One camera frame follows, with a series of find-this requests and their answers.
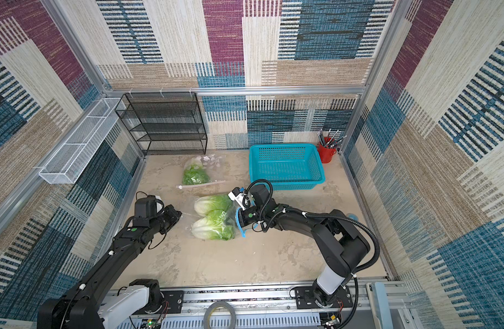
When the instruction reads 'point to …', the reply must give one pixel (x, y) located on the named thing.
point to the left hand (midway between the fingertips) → (182, 210)
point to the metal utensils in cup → (328, 142)
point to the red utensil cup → (326, 153)
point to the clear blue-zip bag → (231, 214)
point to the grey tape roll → (217, 304)
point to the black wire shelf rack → (164, 123)
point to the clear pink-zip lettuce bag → (203, 170)
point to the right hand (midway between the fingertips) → (229, 223)
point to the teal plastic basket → (287, 166)
